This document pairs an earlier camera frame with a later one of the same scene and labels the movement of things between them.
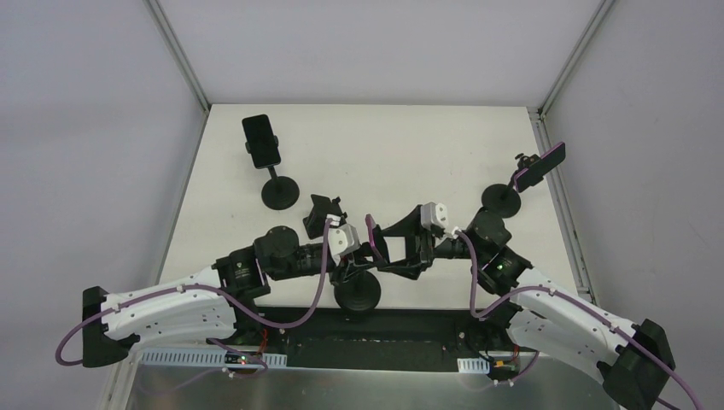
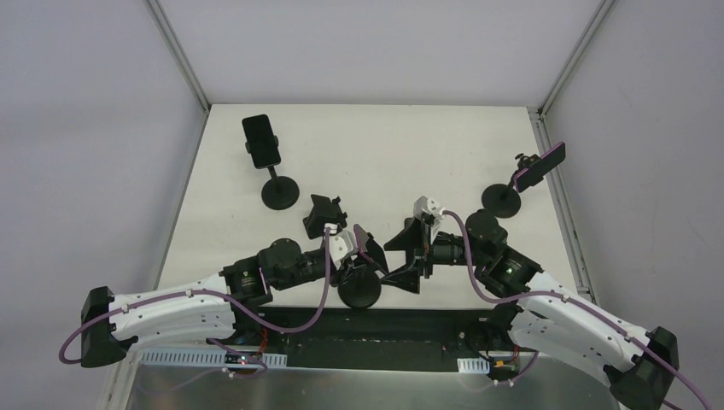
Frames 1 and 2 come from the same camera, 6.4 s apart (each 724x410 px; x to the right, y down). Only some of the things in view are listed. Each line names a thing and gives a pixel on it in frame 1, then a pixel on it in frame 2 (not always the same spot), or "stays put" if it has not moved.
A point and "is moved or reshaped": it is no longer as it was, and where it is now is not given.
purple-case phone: [371, 224] is moved or reshaped
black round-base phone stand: [360, 291] stays put
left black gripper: [346, 266] stays put
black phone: [260, 141] stays put
